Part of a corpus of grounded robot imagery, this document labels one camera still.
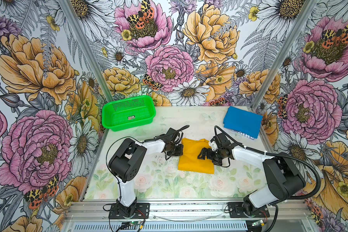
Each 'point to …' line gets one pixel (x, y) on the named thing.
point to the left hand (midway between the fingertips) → (181, 157)
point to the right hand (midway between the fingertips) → (204, 163)
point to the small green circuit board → (135, 223)
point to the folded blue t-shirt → (244, 122)
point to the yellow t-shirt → (189, 162)
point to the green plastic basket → (126, 113)
